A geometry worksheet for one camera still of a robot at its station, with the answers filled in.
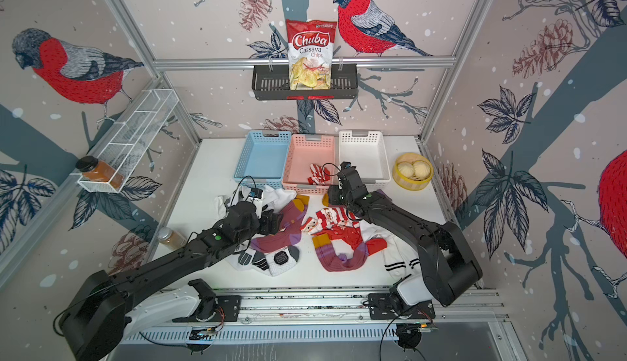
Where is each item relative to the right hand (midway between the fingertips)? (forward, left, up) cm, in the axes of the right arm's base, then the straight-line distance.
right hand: (333, 189), depth 89 cm
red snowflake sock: (-15, -7, -8) cm, 18 cm away
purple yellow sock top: (0, +3, -7) cm, 8 cm away
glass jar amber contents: (-20, +54, -1) cm, 58 cm away
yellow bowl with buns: (+13, -34, -5) cm, 36 cm away
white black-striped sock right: (-21, -24, -12) cm, 34 cm away
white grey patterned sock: (-24, +21, -10) cm, 34 cm away
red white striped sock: (+11, +6, -6) cm, 14 cm away
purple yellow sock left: (-5, +16, -11) cm, 21 cm away
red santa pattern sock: (-7, +2, -10) cm, 12 cm away
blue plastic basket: (+24, +34, -13) cm, 44 cm away
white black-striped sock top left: (-1, +24, -7) cm, 25 cm away
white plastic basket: (+30, -16, -11) cm, 36 cm away
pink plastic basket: (+27, +15, -8) cm, 32 cm away
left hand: (-9, +20, +1) cm, 22 cm away
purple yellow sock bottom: (-23, 0, -9) cm, 25 cm away
